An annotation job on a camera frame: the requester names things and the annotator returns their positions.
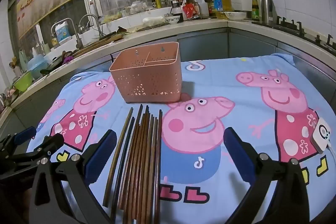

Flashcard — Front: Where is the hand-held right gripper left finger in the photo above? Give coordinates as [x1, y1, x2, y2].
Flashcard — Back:
[29, 130, 118, 224]

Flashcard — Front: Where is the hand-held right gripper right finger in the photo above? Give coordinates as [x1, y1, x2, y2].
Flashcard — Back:
[223, 127, 315, 224]

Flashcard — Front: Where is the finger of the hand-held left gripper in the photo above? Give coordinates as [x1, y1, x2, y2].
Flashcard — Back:
[0, 133, 65, 180]
[0, 126, 37, 159]

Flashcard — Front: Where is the bundle of wooden chopsticks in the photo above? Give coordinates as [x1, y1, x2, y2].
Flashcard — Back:
[103, 104, 163, 224]

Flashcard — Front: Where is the pink plastic utensil basket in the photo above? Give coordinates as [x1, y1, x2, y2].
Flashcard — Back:
[109, 42, 183, 103]

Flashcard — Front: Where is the green plastic bowl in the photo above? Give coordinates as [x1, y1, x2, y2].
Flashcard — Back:
[13, 72, 33, 92]

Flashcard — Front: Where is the blue plastic container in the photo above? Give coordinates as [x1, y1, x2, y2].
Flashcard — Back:
[27, 55, 49, 80]

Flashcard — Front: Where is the pale green bottle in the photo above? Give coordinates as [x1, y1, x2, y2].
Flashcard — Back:
[18, 49, 28, 72]

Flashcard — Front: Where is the dark cooking pan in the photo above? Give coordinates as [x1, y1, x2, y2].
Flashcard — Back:
[39, 53, 66, 75]

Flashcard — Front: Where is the cartoon pig printed blanket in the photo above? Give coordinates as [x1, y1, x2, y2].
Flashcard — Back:
[28, 53, 336, 224]

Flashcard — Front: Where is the small white square device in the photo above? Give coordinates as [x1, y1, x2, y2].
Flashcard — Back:
[310, 118, 331, 154]

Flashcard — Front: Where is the tall steel faucet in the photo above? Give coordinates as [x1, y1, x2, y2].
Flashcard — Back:
[51, 18, 84, 49]

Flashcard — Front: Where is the white detergent jug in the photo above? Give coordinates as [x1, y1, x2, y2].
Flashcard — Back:
[54, 23, 72, 45]

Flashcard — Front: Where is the wooden cutting board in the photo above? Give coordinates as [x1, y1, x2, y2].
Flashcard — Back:
[71, 32, 124, 56]

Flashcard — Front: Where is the curved steel faucet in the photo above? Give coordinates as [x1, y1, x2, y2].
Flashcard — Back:
[77, 14, 104, 38]

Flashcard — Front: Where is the white kitchen counter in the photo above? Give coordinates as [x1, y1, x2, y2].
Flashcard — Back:
[0, 18, 336, 119]

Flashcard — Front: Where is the white ceramic bowl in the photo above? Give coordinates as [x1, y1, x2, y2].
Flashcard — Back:
[224, 11, 247, 21]

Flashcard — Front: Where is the black gas stove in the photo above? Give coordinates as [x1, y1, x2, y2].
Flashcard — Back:
[252, 15, 336, 52]

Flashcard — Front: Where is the white plastic bag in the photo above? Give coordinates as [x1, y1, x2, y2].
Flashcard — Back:
[142, 16, 164, 26]

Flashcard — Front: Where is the green glass bottle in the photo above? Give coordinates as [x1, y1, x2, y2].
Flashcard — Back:
[251, 0, 260, 20]

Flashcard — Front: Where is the steel thermos flask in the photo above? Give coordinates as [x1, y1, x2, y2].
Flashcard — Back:
[261, 0, 274, 24]

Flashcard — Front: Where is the red packet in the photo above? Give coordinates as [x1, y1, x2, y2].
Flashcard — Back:
[182, 2, 201, 20]

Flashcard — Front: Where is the white plastic jug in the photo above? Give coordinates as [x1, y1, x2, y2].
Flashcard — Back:
[193, 0, 210, 18]

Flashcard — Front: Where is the cooking oil bottle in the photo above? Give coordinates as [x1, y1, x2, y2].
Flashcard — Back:
[211, 0, 234, 20]

